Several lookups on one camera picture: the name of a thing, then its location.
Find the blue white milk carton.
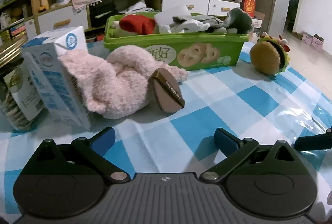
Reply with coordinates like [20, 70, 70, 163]
[21, 26, 91, 130]

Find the white sock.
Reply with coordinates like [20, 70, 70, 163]
[165, 19, 210, 33]

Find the green plastic biscuit bin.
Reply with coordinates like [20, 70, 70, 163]
[104, 15, 248, 71]

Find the red gift box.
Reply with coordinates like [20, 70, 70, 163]
[243, 0, 256, 18]

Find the glass jar gold lid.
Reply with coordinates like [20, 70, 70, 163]
[1, 36, 47, 132]

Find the wooden white tv cabinet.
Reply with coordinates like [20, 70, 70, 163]
[1, 0, 241, 38]

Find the grey green towel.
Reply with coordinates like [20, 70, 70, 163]
[173, 8, 253, 34]

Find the white foam block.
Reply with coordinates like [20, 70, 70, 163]
[154, 5, 191, 33]

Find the hamburger plush toy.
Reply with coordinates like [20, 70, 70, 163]
[249, 32, 290, 76]

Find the blue white checkered cloth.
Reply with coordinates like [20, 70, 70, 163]
[0, 41, 332, 223]

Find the pink fluffy slipper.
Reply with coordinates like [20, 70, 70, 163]
[59, 45, 188, 119]

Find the red santa plush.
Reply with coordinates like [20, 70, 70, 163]
[111, 14, 156, 38]

